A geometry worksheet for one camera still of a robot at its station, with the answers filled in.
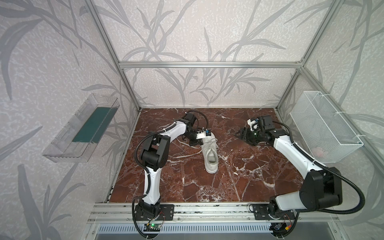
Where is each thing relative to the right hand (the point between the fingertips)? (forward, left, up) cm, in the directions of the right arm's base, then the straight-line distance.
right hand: (238, 132), depth 85 cm
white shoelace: (-3, +16, -9) cm, 19 cm away
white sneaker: (-8, +16, -8) cm, 20 cm away
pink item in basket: (-15, -36, +4) cm, 39 cm away
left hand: (+4, +21, -11) cm, 24 cm away
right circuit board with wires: (-44, -18, -21) cm, 52 cm away
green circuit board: (-44, +46, -17) cm, 66 cm away
